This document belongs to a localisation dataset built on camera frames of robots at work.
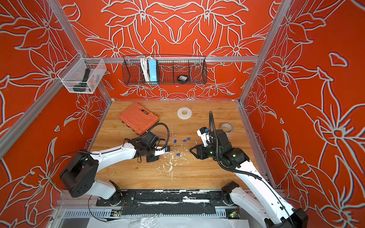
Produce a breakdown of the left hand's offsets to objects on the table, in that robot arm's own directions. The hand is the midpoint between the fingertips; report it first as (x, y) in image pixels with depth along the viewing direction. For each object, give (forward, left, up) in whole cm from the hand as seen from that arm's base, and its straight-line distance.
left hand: (158, 151), depth 89 cm
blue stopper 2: (+10, -16, -1) cm, 19 cm away
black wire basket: (+48, -3, +29) cm, 56 cm away
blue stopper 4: (0, -13, -3) cm, 13 cm away
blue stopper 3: (+11, -19, 0) cm, 22 cm away
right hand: (-6, -20, +17) cm, 27 cm away
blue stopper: (+9, -10, -2) cm, 13 cm away
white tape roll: (+34, -15, -1) cm, 37 cm away
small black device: (+43, -12, +27) cm, 52 cm away
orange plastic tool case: (+23, +19, +4) cm, 30 cm away
